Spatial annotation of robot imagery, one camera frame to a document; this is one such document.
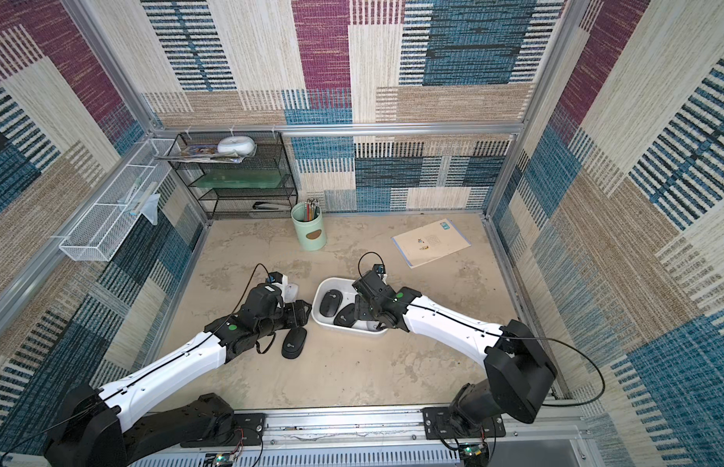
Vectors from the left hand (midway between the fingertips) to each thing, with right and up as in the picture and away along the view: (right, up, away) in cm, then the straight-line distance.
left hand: (302, 306), depth 84 cm
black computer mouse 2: (+7, -1, +10) cm, 12 cm away
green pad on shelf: (-24, +40, +16) cm, 49 cm away
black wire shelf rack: (-34, +34, +35) cm, 59 cm away
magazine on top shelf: (-32, +46, +8) cm, 56 cm away
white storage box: (+5, -5, +1) cm, 7 cm away
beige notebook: (+42, +18, +28) cm, 54 cm away
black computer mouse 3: (+12, -4, +6) cm, 14 cm away
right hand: (+18, 0, +2) cm, 18 cm away
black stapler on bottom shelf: (-18, +32, +27) cm, 46 cm away
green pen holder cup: (-1, +24, +17) cm, 30 cm away
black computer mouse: (-3, -11, +2) cm, 12 cm away
